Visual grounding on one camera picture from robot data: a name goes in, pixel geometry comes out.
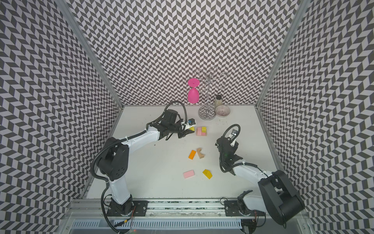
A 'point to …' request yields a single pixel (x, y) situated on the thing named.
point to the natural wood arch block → (200, 154)
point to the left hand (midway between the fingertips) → (192, 127)
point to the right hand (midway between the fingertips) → (227, 141)
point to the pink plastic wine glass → (193, 92)
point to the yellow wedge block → (207, 173)
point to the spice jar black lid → (218, 97)
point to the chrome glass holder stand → (208, 112)
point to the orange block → (192, 154)
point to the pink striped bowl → (222, 110)
